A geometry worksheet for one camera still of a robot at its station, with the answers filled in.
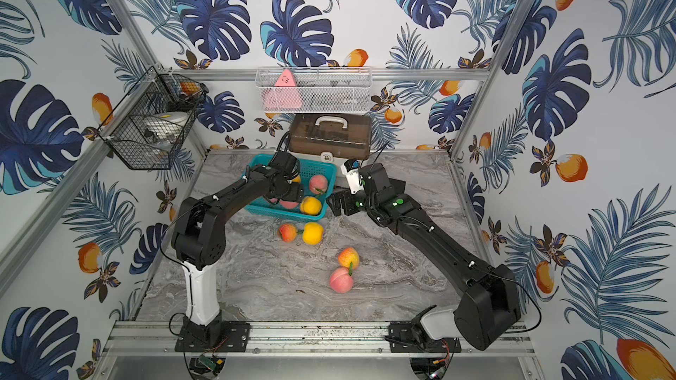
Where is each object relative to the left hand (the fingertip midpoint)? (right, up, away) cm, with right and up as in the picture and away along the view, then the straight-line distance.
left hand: (289, 190), depth 97 cm
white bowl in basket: (-35, +20, -16) cm, 43 cm away
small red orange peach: (0, -14, -7) cm, 16 cm away
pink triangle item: (-1, +33, -7) cm, 33 cm away
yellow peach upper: (+9, -15, -6) cm, 18 cm away
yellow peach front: (+8, -6, -1) cm, 10 cm away
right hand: (+19, 0, -17) cm, 25 cm away
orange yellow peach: (+21, -21, -11) cm, 32 cm away
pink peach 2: (0, -5, +1) cm, 5 cm away
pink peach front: (+19, -27, -18) cm, 37 cm away
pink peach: (+10, +2, +4) cm, 11 cm away
